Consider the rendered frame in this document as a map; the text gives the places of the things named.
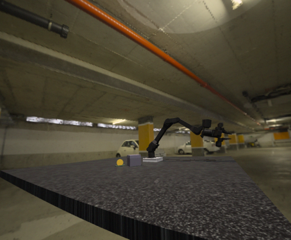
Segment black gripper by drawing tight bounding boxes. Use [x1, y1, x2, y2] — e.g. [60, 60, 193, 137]
[210, 122, 231, 147]

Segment gold coin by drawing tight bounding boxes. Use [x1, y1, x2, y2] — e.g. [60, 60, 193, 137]
[117, 159, 123, 166]

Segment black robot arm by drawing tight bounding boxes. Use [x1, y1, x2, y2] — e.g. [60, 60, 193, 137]
[146, 117, 222, 158]

